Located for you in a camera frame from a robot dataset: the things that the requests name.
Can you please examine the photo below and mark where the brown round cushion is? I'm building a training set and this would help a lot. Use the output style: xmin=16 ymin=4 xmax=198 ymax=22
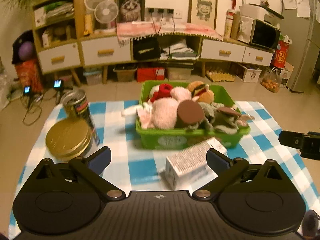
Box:
xmin=176 ymin=100 xmax=242 ymax=129

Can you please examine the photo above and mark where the hamburger plush toy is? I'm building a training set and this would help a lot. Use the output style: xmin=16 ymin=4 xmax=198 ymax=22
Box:
xmin=187 ymin=81 xmax=215 ymax=104

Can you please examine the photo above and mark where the pink fluffy plush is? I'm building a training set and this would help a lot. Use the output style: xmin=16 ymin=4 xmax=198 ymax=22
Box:
xmin=137 ymin=87 xmax=191 ymax=129

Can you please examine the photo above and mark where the white santa hat plush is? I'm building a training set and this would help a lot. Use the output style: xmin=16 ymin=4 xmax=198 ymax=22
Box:
xmin=121 ymin=83 xmax=173 ymax=117

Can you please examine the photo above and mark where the gold lid clear jar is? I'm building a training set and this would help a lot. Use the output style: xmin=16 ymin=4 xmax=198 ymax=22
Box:
xmin=46 ymin=118 xmax=93 ymax=161

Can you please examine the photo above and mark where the white cardboard box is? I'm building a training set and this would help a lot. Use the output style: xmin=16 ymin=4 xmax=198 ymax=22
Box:
xmin=161 ymin=138 xmax=227 ymax=191

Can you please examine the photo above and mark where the green plastic bin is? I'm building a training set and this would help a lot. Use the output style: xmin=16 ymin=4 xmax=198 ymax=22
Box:
xmin=136 ymin=80 xmax=251 ymax=150

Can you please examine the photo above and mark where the printed tin can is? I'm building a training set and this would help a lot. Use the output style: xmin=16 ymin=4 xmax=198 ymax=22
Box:
xmin=61 ymin=89 xmax=100 ymax=145

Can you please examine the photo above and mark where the bag of oranges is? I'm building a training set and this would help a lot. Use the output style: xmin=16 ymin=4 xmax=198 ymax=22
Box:
xmin=260 ymin=67 xmax=281 ymax=93

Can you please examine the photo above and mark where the white storage crate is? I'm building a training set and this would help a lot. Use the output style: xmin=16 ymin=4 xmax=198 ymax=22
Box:
xmin=236 ymin=64 xmax=261 ymax=83

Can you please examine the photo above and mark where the small lit device screen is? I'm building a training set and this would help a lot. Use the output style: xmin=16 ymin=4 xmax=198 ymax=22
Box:
xmin=53 ymin=79 xmax=63 ymax=89

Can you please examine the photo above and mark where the egg tray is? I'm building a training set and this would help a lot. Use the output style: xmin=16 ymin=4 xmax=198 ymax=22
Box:
xmin=206 ymin=70 xmax=235 ymax=82

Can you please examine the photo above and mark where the red gift box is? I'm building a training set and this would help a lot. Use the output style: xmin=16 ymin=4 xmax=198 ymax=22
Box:
xmin=271 ymin=40 xmax=291 ymax=68

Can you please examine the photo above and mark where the red box under cabinet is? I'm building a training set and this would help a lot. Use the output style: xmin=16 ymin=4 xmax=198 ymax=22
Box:
xmin=137 ymin=67 xmax=165 ymax=82

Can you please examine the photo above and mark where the wooden tv cabinet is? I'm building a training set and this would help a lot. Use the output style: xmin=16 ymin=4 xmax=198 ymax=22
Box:
xmin=79 ymin=32 xmax=274 ymax=83

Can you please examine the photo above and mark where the black microwave oven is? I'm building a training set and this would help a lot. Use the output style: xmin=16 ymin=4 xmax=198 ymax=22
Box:
xmin=236 ymin=16 xmax=280 ymax=49

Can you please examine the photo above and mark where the black bag in cabinet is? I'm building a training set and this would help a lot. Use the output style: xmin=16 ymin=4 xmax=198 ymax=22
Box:
xmin=133 ymin=37 xmax=161 ymax=61

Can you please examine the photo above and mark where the purple ball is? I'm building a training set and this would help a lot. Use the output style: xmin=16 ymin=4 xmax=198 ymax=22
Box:
xmin=18 ymin=41 xmax=34 ymax=61

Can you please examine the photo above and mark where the grey refrigerator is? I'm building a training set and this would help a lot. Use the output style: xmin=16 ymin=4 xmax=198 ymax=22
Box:
xmin=280 ymin=0 xmax=319 ymax=93

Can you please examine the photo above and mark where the pink table runner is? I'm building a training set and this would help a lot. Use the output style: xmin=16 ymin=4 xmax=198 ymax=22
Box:
xmin=115 ymin=22 xmax=223 ymax=45

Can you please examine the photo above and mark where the wooden shelf unit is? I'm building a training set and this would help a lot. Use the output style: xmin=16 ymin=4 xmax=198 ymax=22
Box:
xmin=31 ymin=0 xmax=86 ymax=87

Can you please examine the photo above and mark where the white desk fan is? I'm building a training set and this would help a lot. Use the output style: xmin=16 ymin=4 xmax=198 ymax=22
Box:
xmin=94 ymin=0 xmax=119 ymax=30

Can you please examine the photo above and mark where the framed cartoon girl picture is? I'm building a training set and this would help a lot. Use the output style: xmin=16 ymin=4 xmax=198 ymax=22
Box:
xmin=188 ymin=0 xmax=218 ymax=29

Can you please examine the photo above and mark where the framed cat picture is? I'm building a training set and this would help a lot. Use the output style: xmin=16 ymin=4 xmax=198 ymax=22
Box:
xmin=115 ymin=0 xmax=145 ymax=23

